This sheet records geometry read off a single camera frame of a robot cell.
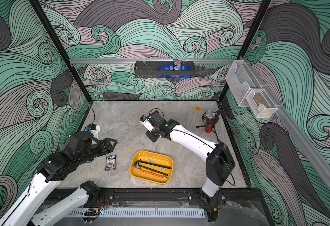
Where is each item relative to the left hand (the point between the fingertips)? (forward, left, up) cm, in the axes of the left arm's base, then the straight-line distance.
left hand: (113, 141), depth 67 cm
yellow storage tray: (+2, -20, -25) cm, 32 cm away
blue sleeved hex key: (+1, -15, -26) cm, 29 cm away
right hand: (+12, -19, -10) cm, 24 cm away
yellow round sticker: (+44, -54, -25) cm, 74 cm away
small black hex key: (-5, -19, -25) cm, 32 cm away
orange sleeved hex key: (-7, -18, -25) cm, 32 cm away
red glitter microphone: (+18, -52, -2) cm, 55 cm away
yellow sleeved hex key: (-6, -17, -24) cm, 30 cm away
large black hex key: (0, -10, -24) cm, 27 cm away
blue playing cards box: (-2, +7, -23) cm, 24 cm away
